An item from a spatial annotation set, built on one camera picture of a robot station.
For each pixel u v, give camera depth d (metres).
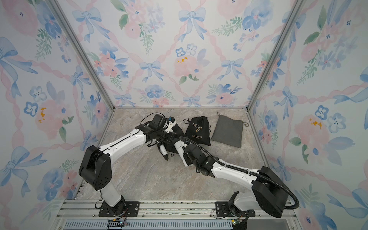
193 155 0.63
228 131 1.04
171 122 0.79
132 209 0.74
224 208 0.73
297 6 0.69
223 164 0.55
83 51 0.86
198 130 0.98
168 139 0.78
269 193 0.42
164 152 0.90
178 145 0.87
